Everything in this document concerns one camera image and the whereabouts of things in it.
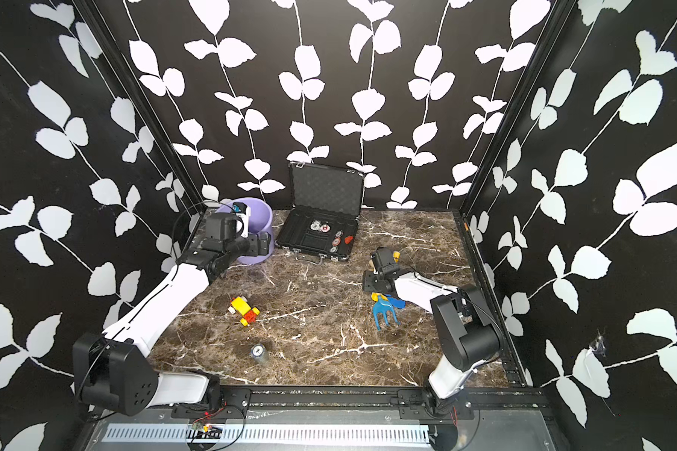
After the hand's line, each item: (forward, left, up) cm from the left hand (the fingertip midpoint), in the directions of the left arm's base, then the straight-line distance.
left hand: (257, 230), depth 83 cm
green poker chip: (+7, -22, -21) cm, 31 cm away
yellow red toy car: (-16, +7, -19) cm, 26 cm away
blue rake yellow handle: (-14, -39, -22) cm, 47 cm away
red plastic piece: (+13, -28, -22) cm, 38 cm away
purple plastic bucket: (+11, +2, -7) cm, 13 cm away
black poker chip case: (+26, -19, -17) cm, 37 cm away
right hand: (-6, -34, -19) cm, 39 cm away
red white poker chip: (+18, -19, -21) cm, 33 cm away
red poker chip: (+11, -24, -21) cm, 33 cm away
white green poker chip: (+21, -15, -22) cm, 34 cm away
